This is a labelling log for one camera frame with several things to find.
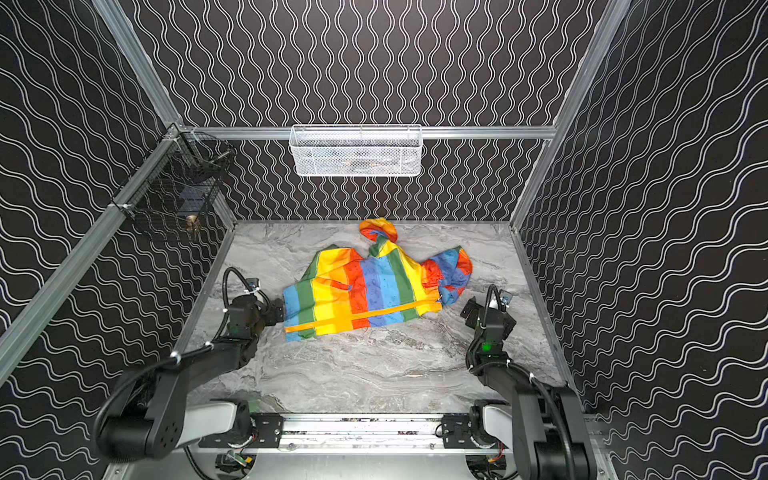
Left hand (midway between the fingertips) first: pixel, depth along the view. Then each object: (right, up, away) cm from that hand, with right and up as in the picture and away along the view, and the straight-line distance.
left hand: (271, 301), depth 91 cm
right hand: (+67, -1, -3) cm, 67 cm away
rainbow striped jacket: (+20, +3, +6) cm, 21 cm away
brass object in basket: (-19, +23, -9) cm, 31 cm away
